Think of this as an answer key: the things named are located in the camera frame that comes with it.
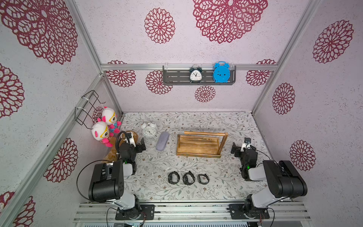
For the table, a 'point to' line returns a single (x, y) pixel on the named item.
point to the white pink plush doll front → (100, 132)
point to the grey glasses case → (162, 141)
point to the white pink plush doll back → (109, 116)
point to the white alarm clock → (149, 129)
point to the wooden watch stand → (201, 144)
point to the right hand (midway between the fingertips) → (242, 142)
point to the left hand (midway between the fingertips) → (136, 139)
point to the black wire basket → (87, 105)
